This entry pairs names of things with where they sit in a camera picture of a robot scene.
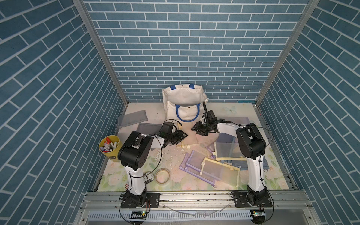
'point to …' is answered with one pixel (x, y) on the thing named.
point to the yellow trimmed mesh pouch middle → (228, 151)
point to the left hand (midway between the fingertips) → (189, 136)
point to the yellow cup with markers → (109, 146)
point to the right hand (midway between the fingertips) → (194, 130)
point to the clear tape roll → (162, 176)
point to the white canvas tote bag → (183, 103)
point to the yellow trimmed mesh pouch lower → (219, 171)
